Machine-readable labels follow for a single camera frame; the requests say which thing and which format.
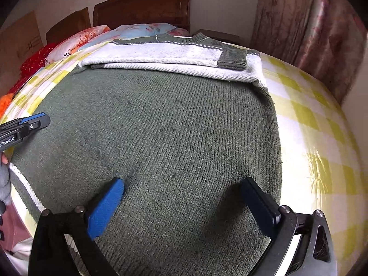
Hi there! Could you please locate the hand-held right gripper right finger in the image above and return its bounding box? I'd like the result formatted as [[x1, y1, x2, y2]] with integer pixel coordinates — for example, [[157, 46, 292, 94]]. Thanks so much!
[[241, 177, 338, 276]]

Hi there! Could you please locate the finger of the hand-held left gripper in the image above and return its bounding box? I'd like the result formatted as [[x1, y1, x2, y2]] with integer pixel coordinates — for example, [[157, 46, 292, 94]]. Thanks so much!
[[0, 112, 51, 131], [18, 119, 51, 136]]

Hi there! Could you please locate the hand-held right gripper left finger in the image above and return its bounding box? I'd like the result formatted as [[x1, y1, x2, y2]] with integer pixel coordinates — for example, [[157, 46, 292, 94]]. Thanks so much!
[[29, 177, 125, 276]]

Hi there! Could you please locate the green knit sweater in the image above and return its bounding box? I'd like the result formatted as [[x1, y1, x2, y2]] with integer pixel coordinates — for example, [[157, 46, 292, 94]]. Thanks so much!
[[9, 33, 284, 276]]

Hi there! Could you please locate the person's left hand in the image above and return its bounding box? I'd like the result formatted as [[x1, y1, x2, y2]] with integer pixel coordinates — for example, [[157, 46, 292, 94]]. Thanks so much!
[[0, 152, 12, 205]]

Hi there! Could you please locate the orange cloth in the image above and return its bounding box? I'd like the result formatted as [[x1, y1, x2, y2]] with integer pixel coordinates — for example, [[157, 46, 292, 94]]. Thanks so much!
[[0, 94, 15, 119]]

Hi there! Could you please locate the red patterned blanket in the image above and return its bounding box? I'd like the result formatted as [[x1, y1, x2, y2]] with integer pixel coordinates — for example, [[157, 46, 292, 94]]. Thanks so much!
[[7, 43, 58, 95]]

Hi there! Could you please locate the cardboard box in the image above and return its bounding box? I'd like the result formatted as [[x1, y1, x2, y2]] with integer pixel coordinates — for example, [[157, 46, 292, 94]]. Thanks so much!
[[0, 11, 44, 92]]

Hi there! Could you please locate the pink floral pillow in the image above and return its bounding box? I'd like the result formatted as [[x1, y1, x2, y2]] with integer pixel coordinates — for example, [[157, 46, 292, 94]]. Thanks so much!
[[44, 25, 111, 65]]

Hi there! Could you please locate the yellow checked tablecloth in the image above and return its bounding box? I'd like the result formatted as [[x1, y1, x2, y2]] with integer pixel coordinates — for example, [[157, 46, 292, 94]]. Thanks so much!
[[0, 42, 368, 276]]

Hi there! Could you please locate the person's pink clothing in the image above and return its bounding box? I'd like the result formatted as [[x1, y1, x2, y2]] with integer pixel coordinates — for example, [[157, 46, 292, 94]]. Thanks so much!
[[0, 201, 35, 268]]

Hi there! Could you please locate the small wooden headboard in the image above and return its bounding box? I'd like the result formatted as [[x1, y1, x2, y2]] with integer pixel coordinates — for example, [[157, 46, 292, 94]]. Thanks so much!
[[45, 7, 92, 45]]

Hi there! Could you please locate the blue floral pillow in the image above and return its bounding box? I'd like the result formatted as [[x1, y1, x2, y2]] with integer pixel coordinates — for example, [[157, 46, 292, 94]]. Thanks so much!
[[78, 23, 190, 52]]

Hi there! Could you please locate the large wooden headboard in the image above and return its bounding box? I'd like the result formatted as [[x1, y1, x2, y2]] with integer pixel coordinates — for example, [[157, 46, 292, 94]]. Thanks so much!
[[92, 0, 193, 32]]

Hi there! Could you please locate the dark wooden nightstand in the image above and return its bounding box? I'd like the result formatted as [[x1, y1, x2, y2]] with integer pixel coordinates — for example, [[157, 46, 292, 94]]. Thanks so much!
[[198, 29, 242, 46]]

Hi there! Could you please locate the pink floral curtain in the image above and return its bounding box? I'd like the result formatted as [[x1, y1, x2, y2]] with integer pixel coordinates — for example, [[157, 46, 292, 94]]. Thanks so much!
[[250, 0, 368, 104]]

